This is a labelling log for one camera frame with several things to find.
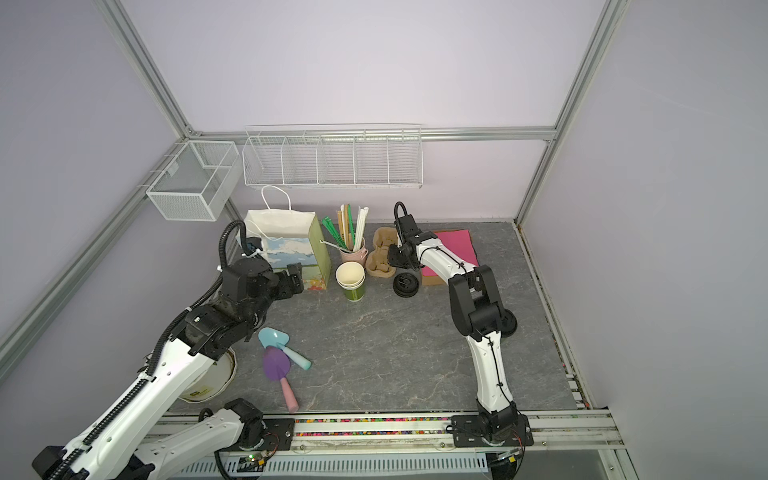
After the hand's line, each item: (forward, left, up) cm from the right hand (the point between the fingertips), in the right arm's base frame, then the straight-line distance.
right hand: (394, 261), depth 101 cm
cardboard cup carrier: (+2, +6, -3) cm, 7 cm away
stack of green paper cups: (-8, +13, +3) cm, 16 cm away
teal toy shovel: (-27, +35, -1) cm, 44 cm away
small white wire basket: (+22, +68, +17) cm, 74 cm away
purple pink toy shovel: (-33, +34, -6) cm, 47 cm away
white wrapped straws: (+8, +11, +9) cm, 16 cm away
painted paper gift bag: (-8, +28, +20) cm, 35 cm away
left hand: (-20, +26, +22) cm, 40 cm away
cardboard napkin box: (-24, -11, +24) cm, 35 cm away
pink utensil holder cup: (0, +12, +3) cm, 12 cm away
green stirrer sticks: (+5, +21, +12) cm, 24 cm away
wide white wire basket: (+26, +20, +25) cm, 41 cm away
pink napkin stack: (+10, -24, -1) cm, 26 cm away
